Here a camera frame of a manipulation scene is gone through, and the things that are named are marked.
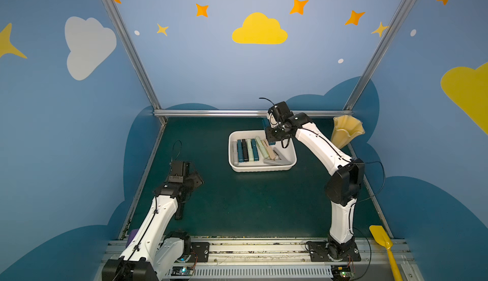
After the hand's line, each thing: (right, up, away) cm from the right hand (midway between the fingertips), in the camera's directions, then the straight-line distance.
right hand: (271, 134), depth 89 cm
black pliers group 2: (-12, -9, +13) cm, 20 cm away
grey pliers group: (+7, -14, +12) cm, 20 cm away
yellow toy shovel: (+44, -43, -12) cm, 63 cm away
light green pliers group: (-3, -7, +16) cm, 18 cm away
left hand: (-32, -20, -5) cm, 38 cm away
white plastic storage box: (+12, -10, +15) cm, 22 cm away
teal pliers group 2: (-7, -8, +15) cm, 19 cm away
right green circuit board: (+25, -53, -18) cm, 61 cm away
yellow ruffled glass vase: (+40, +4, +7) cm, 41 cm away
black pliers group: (-41, -35, -7) cm, 54 cm away
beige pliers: (+1, -8, +16) cm, 18 cm away
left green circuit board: (-37, -53, -18) cm, 66 cm away
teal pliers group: (-15, -9, +14) cm, 23 cm away
